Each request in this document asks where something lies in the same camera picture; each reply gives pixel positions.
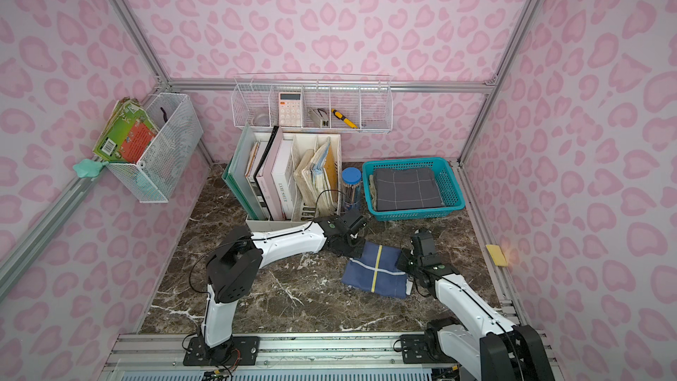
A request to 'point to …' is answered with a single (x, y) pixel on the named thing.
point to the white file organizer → (316, 180)
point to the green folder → (234, 174)
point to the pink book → (264, 176)
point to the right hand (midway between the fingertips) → (400, 254)
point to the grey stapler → (321, 118)
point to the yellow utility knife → (340, 116)
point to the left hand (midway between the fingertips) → (361, 245)
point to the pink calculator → (290, 112)
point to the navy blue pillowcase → (376, 271)
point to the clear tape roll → (260, 120)
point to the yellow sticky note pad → (497, 255)
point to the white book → (283, 175)
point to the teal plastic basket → (446, 179)
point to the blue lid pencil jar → (352, 188)
